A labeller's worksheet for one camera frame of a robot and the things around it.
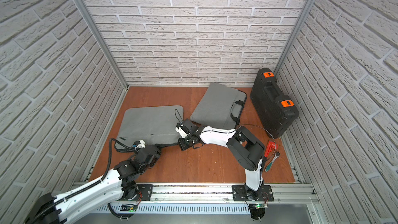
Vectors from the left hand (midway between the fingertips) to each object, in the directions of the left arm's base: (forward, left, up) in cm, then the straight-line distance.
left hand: (165, 144), depth 84 cm
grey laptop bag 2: (+28, -33, -1) cm, 43 cm away
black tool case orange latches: (+13, -59, +16) cm, 63 cm away
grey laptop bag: (+14, +10, -3) cm, 17 cm away
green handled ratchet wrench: (-4, -64, -3) cm, 64 cm away
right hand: (+1, -9, -3) cm, 10 cm away
